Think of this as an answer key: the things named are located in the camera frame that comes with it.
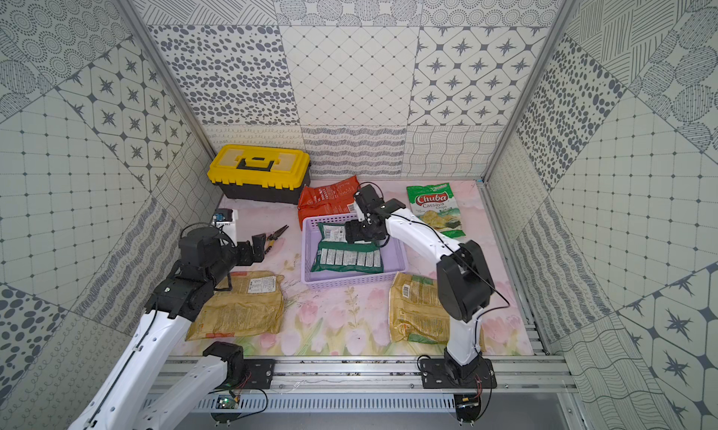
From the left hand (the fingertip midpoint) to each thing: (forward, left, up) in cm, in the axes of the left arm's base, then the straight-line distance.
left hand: (244, 231), depth 73 cm
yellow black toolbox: (+32, +8, -9) cm, 34 cm away
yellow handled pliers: (+14, +4, -26) cm, 30 cm away
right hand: (+8, -30, -14) cm, 35 cm away
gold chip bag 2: (-11, -48, -24) cm, 55 cm away
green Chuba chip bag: (+31, -60, -25) cm, 72 cm away
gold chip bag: (-11, +2, -24) cm, 26 cm away
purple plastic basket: (+8, -42, -26) cm, 50 cm away
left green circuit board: (-35, +3, -28) cm, 45 cm away
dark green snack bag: (+7, -21, -24) cm, 33 cm away
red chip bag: (+32, -17, -24) cm, 43 cm away
